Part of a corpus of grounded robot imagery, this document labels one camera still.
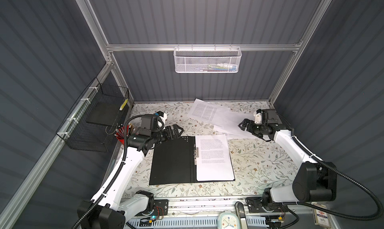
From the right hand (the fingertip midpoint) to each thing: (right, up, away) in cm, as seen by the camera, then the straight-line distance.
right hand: (247, 128), depth 87 cm
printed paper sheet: (-19, -21, +2) cm, 28 cm away
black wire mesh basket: (-82, +3, -15) cm, 83 cm away
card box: (+29, -41, -18) cm, 53 cm away
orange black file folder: (-45, -21, +6) cm, 50 cm away
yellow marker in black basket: (-71, +13, -5) cm, 72 cm away
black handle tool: (-10, -38, -19) cm, 44 cm away
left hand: (-40, -1, -12) cm, 42 cm away
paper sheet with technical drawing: (-6, +1, +20) cm, 21 cm away
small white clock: (-16, -41, -19) cm, 48 cm away
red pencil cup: (-75, -2, -1) cm, 75 cm away
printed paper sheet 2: (-22, +11, +28) cm, 37 cm away
